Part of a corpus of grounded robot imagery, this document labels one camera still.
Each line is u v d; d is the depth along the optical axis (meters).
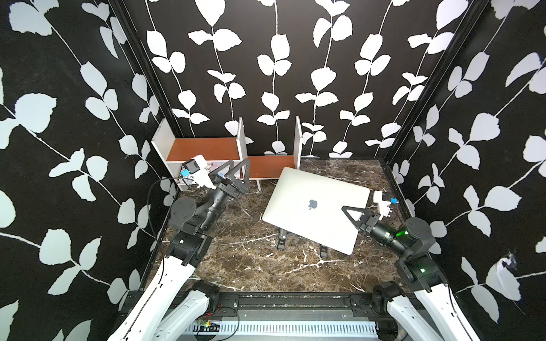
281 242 0.89
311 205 0.67
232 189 0.52
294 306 0.75
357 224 0.59
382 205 0.61
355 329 0.70
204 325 0.70
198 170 0.50
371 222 0.56
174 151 0.92
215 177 0.54
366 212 0.60
